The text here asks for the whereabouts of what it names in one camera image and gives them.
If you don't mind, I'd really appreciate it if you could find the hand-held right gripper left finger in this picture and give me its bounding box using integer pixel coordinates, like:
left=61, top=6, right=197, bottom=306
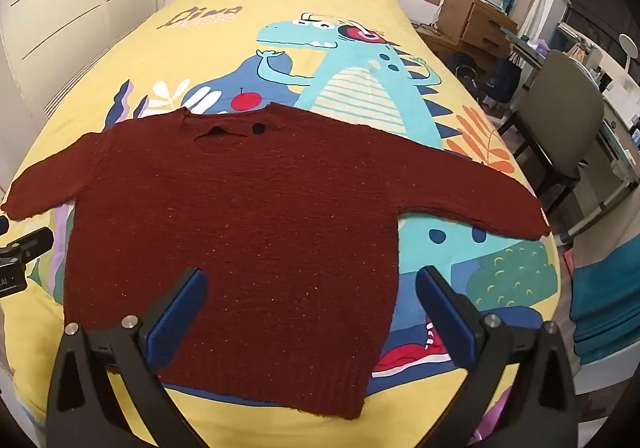
left=45, top=267, right=209, bottom=448

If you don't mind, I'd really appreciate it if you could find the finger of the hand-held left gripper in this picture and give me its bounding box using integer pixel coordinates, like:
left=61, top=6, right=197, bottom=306
left=0, top=227, right=55, bottom=263

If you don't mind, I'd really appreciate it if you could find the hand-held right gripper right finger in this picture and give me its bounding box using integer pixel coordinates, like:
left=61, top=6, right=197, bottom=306
left=415, top=265, right=598, bottom=448

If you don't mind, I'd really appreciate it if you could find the dark red knit sweater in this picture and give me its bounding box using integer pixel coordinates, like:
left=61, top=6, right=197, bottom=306
left=0, top=103, right=552, bottom=423

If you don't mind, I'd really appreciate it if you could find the folded teal cloth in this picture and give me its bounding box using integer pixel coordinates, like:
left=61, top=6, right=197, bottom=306
left=569, top=237, right=640, bottom=370

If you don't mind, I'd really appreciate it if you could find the white wardrobe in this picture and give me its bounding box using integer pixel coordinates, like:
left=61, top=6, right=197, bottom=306
left=0, top=0, right=168, bottom=116

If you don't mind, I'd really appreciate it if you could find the dark blue bag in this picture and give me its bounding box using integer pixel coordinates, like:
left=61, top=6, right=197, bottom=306
left=481, top=57, right=524, bottom=110

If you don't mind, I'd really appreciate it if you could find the white desk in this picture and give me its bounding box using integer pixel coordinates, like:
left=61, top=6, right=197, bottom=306
left=510, top=23, right=640, bottom=249

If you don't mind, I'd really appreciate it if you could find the grey-green chair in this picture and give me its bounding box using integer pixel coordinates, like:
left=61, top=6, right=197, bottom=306
left=499, top=49, right=622, bottom=215

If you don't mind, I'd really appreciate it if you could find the black bag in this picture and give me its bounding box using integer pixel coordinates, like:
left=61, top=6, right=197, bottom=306
left=444, top=53, right=482, bottom=85

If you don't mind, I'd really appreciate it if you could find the yellow dinosaur printed blanket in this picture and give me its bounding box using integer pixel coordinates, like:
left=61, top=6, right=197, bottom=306
left=0, top=0, right=561, bottom=448

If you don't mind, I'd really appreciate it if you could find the wooden drawer cabinet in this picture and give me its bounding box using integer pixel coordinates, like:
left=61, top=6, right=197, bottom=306
left=436, top=0, right=519, bottom=60

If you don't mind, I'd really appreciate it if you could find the round white desk mirror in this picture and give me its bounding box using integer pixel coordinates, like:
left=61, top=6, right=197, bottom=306
left=618, top=34, right=639, bottom=75

